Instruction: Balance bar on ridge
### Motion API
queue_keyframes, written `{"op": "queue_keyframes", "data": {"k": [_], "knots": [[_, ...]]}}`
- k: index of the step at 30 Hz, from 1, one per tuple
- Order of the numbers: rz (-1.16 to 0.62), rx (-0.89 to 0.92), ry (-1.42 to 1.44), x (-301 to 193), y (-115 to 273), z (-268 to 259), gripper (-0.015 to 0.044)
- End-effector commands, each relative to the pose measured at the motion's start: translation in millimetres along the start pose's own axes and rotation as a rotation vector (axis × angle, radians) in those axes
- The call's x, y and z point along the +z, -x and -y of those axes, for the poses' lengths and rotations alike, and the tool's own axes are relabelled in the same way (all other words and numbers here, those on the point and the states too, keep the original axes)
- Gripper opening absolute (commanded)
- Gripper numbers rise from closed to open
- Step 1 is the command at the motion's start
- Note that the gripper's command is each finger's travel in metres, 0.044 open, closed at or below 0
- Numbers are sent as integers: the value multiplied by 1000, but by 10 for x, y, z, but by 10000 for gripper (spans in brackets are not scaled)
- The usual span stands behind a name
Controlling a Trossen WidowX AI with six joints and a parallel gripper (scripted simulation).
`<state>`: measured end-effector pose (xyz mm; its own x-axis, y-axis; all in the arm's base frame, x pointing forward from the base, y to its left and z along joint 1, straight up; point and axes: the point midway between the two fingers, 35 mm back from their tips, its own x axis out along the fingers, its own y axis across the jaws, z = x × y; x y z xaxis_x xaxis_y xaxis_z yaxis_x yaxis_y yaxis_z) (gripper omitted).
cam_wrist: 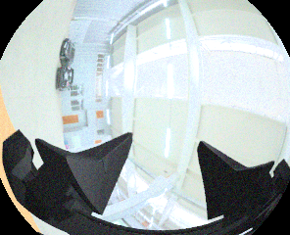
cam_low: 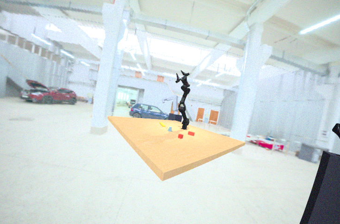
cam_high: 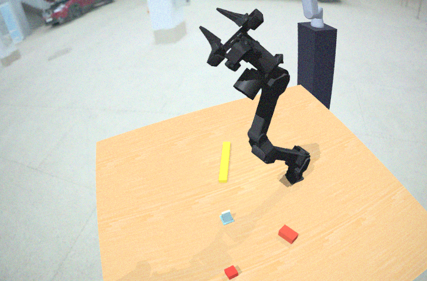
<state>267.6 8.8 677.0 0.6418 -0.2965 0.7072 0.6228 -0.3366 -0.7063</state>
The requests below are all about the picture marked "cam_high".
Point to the red rectangular block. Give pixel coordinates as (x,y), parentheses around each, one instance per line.
(288,234)

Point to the small red block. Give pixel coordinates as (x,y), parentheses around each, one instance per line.
(231,272)

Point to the yellow bar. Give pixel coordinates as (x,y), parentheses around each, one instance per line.
(225,157)

